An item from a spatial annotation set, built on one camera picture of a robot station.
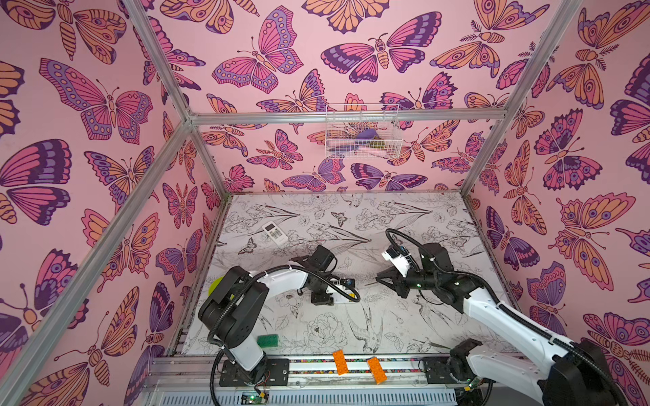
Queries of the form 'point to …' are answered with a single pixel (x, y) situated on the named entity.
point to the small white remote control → (280, 238)
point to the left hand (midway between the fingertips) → (332, 289)
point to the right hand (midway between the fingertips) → (380, 272)
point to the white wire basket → (362, 131)
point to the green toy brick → (268, 340)
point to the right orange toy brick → (377, 370)
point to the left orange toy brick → (340, 361)
